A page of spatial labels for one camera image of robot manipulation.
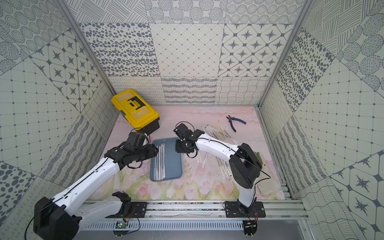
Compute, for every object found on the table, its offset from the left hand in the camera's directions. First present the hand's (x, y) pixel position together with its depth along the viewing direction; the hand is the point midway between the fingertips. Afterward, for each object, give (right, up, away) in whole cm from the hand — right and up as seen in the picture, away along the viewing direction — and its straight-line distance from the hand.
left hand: (155, 148), depth 81 cm
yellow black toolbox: (-12, +19, +12) cm, 26 cm away
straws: (+1, -15, +6) cm, 16 cm away
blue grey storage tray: (+8, -14, +10) cm, 19 cm away
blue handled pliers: (+49, +16, +31) cm, 60 cm away
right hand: (+14, -2, +5) cm, 15 cm away
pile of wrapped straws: (+37, +8, +25) cm, 45 cm away
